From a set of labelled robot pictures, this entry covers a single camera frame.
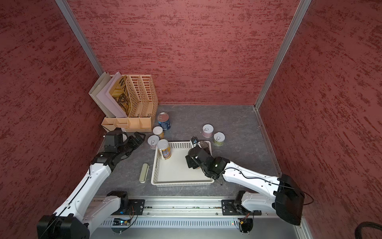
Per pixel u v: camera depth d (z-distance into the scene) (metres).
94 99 0.88
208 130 1.00
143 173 0.83
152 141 0.92
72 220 0.39
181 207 0.76
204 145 0.87
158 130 0.97
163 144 0.83
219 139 0.95
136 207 0.74
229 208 0.73
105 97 0.87
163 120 0.99
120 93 1.00
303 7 0.71
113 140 0.60
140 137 0.74
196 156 0.57
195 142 0.67
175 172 0.88
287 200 0.39
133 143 0.71
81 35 0.81
